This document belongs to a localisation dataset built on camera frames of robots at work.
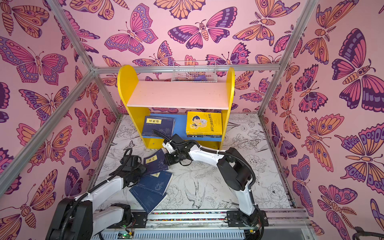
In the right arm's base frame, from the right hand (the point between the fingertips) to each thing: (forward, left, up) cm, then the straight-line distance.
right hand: (164, 160), depth 85 cm
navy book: (+20, +1, +8) cm, 22 cm away
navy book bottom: (-19, +7, -8) cm, 21 cm away
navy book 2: (+1, +6, -4) cm, 7 cm away
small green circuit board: (-34, +16, -11) cm, 39 cm away
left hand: (-1, +12, -7) cm, 14 cm away
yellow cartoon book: (+17, -23, +12) cm, 31 cm away
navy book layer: (-10, +3, -6) cm, 13 cm away
